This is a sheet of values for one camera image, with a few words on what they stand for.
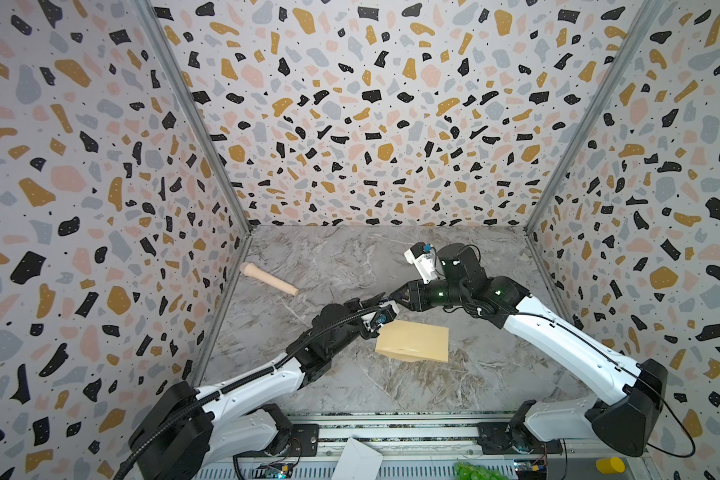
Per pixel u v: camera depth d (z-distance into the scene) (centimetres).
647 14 72
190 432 39
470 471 66
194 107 86
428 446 74
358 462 67
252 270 105
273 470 70
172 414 41
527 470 72
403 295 67
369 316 64
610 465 67
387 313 62
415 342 90
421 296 63
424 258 65
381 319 62
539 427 62
